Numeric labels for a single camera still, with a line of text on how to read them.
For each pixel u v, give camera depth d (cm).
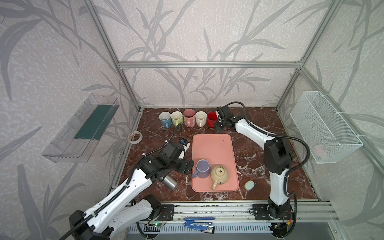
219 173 78
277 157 52
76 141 65
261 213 72
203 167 83
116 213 42
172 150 54
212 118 111
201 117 107
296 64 94
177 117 104
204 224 69
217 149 96
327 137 62
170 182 80
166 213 72
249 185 81
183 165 64
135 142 101
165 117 105
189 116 102
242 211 75
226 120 73
